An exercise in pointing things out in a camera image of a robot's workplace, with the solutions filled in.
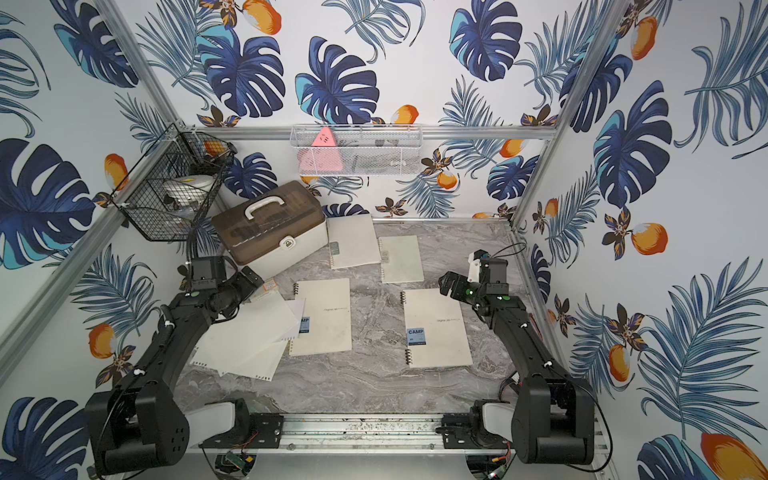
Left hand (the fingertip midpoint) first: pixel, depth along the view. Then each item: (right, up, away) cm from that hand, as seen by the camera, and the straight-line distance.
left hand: (249, 281), depth 84 cm
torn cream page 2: (+11, -10, +11) cm, 18 cm away
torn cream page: (0, -10, +11) cm, 15 cm away
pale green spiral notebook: (+44, +5, +24) cm, 50 cm away
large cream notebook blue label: (+20, -13, +10) cm, 26 cm away
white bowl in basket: (-14, +24, -4) cm, 29 cm away
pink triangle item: (+20, +37, +6) cm, 42 cm away
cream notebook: (+54, -17, +7) cm, 57 cm away
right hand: (+59, -1, +3) cm, 59 cm away
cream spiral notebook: (+25, +13, +29) cm, 41 cm away
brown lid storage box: (+4, +15, +8) cm, 17 cm away
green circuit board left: (+2, -42, -12) cm, 44 cm away
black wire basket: (-24, +38, +6) cm, 46 cm away
